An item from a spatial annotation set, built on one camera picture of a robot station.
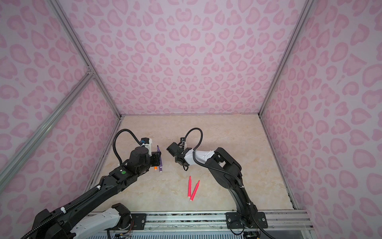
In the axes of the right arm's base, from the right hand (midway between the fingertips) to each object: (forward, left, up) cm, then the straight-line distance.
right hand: (183, 155), depth 99 cm
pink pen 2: (-23, -8, +2) cm, 25 cm away
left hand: (-8, +10, +17) cm, 21 cm away
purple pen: (-9, +13, +2) cm, 16 cm away
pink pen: (-21, -5, +2) cm, 22 cm away
